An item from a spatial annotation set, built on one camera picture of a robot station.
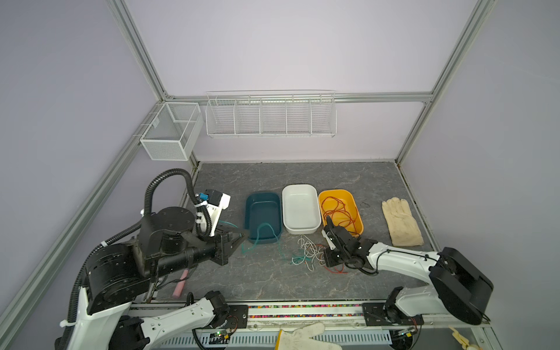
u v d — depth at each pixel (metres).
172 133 1.00
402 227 0.95
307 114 1.03
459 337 0.69
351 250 0.67
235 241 0.49
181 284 0.79
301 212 1.02
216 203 0.44
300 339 0.69
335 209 1.01
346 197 1.01
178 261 0.38
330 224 0.79
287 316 0.75
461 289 0.42
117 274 0.30
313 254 0.80
